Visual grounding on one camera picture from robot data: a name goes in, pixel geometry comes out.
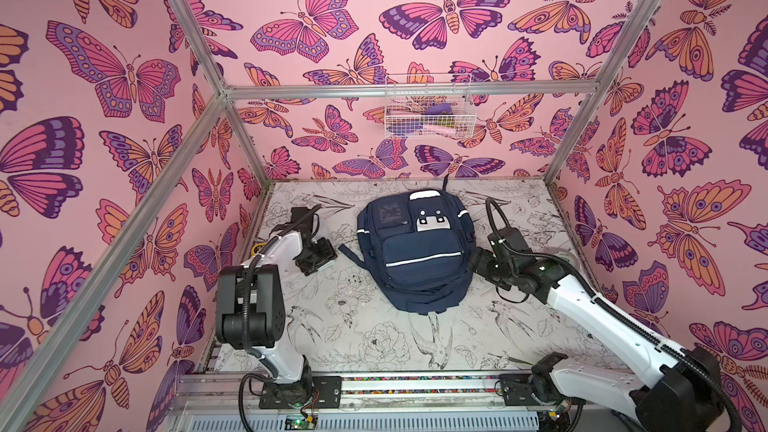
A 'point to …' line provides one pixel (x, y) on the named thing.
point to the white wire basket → (429, 106)
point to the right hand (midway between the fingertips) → (474, 260)
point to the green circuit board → (299, 424)
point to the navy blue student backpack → (418, 248)
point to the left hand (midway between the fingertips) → (332, 256)
